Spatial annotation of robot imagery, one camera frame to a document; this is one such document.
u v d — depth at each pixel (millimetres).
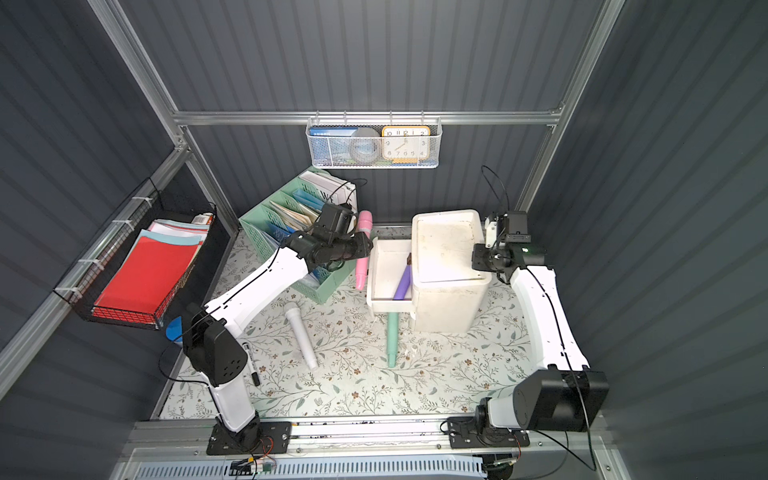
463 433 737
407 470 771
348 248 738
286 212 895
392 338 886
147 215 771
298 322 915
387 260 998
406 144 883
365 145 905
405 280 905
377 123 886
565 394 406
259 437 698
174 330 710
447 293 743
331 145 887
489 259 698
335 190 957
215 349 450
